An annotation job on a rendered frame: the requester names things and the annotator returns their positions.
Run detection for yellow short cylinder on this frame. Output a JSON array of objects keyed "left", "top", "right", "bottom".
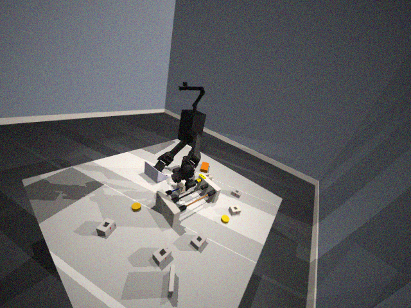
[
  {"left": 132, "top": 202, "right": 141, "bottom": 211},
  {"left": 221, "top": 215, "right": 229, "bottom": 223}
]

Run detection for orange rectangular block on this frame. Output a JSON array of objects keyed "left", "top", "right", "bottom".
[{"left": 200, "top": 162, "right": 209, "bottom": 173}]

